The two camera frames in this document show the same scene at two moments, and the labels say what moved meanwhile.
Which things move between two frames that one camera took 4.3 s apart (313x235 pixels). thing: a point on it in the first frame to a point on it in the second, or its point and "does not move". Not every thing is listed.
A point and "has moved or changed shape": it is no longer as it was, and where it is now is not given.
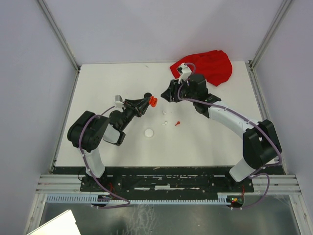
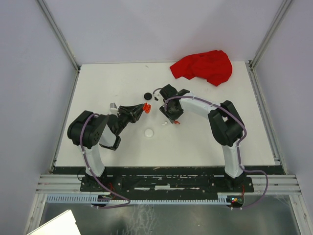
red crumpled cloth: [215, 65] does not move
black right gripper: [172, 91] to [171, 117]
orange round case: [153, 101] has moved or changed shape
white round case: [148, 132] does not move
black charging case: [147, 95] does not move
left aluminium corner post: [63, 39] does not move
